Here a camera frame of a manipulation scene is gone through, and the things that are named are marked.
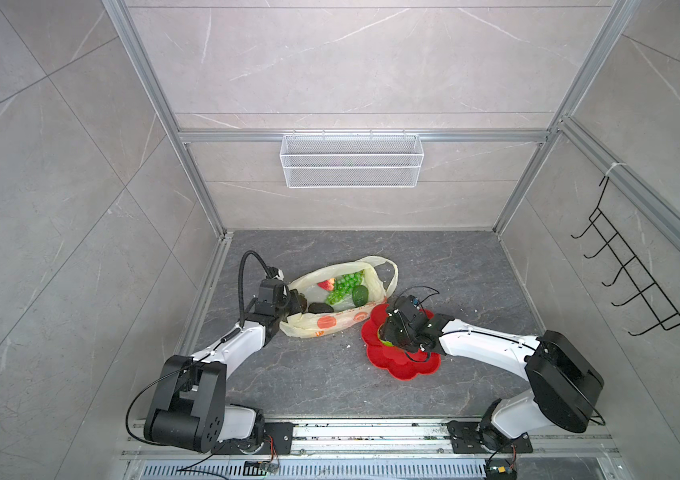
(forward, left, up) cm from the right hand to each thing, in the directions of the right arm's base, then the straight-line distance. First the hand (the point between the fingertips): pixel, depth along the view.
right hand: (385, 332), depth 88 cm
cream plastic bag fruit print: (+2, +23, +3) cm, 23 cm away
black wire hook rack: (-11, -54, +28) cm, 62 cm away
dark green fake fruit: (+12, +7, +1) cm, 14 cm away
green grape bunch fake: (+17, +12, 0) cm, 21 cm away
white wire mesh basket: (+51, +8, +27) cm, 58 cm away
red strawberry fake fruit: (+18, +17, 0) cm, 25 cm away
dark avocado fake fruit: (+9, +20, 0) cm, 22 cm away
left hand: (+12, +27, +6) cm, 30 cm away
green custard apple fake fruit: (-6, +1, +6) cm, 8 cm away
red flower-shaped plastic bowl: (-8, -3, -2) cm, 9 cm away
